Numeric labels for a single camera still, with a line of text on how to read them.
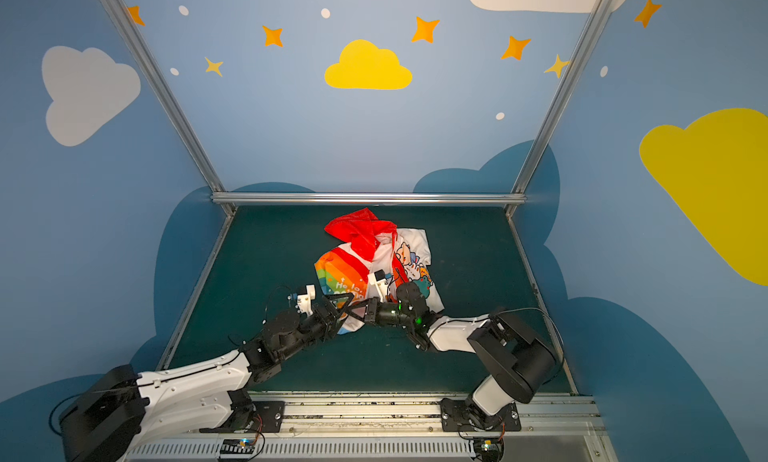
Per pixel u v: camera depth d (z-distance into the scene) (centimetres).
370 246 105
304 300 75
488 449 73
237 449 73
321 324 69
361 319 76
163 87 85
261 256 107
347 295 74
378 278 79
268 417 74
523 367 45
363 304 76
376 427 74
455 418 75
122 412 41
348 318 80
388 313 73
